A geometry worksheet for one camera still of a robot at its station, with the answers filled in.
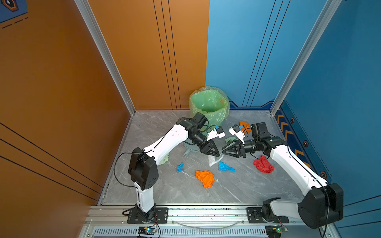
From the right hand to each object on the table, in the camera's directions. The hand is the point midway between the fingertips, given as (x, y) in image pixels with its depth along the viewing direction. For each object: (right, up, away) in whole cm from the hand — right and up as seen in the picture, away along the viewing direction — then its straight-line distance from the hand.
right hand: (223, 151), depth 72 cm
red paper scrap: (+28, -12, +17) cm, 35 cm away
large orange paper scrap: (-7, -17, +13) cm, 23 cm away
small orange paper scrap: (+9, +12, -4) cm, 16 cm away
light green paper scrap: (-33, -9, +20) cm, 40 cm away
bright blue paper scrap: (+3, -13, +18) cm, 22 cm away
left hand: (-3, -1, +2) cm, 4 cm away
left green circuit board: (-36, -38, -1) cm, 52 cm away
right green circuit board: (+24, -39, -1) cm, 46 cm away
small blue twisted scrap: (-24, -14, +17) cm, 32 cm away
